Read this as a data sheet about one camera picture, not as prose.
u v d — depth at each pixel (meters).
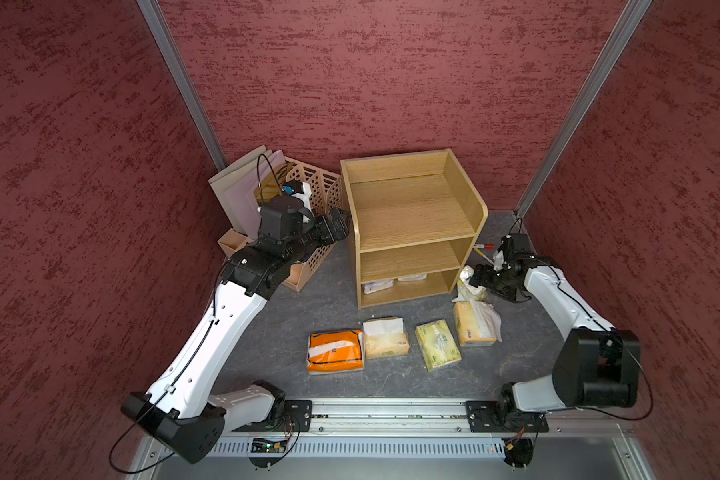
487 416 0.74
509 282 0.73
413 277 0.95
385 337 0.83
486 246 1.06
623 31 0.74
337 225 0.59
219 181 0.85
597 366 0.43
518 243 0.70
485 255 1.06
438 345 0.79
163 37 0.74
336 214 0.59
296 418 0.75
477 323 0.85
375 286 0.93
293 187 0.57
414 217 0.76
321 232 0.58
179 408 0.37
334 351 0.77
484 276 0.79
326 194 1.02
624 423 0.73
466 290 0.88
